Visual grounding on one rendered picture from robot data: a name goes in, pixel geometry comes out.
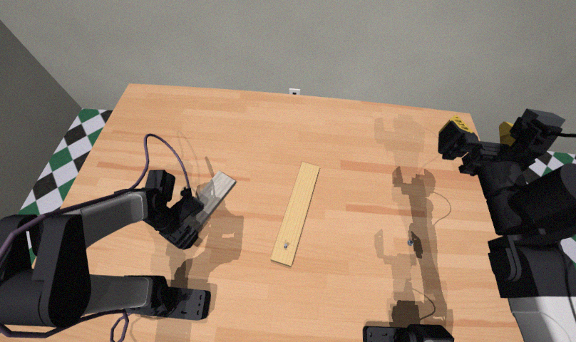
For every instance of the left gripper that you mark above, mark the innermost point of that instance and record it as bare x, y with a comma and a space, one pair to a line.
175, 232

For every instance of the light wooden plank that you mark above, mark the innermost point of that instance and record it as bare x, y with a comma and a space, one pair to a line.
294, 217

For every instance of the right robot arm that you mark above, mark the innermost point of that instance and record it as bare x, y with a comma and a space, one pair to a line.
539, 282

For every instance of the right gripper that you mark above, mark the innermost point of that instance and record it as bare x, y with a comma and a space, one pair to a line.
455, 139

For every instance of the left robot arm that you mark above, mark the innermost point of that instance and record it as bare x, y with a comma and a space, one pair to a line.
60, 290

